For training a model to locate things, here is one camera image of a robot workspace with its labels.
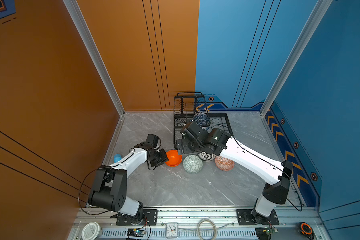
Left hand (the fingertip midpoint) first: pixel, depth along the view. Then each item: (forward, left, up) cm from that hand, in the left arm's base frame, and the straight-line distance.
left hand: (167, 158), depth 90 cm
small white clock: (-35, -5, -2) cm, 36 cm away
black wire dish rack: (+37, -13, +9) cm, 40 cm away
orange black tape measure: (-35, -66, -1) cm, 75 cm away
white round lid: (-37, +30, +2) cm, 47 cm away
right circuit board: (-35, -51, -3) cm, 62 cm away
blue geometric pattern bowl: (+31, -24, +1) cm, 39 cm away
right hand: (-4, -9, +20) cm, 22 cm away
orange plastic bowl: (0, -4, -1) cm, 4 cm away
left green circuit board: (-36, +12, -6) cm, 39 cm away
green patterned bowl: (-2, -15, -4) cm, 16 cm away
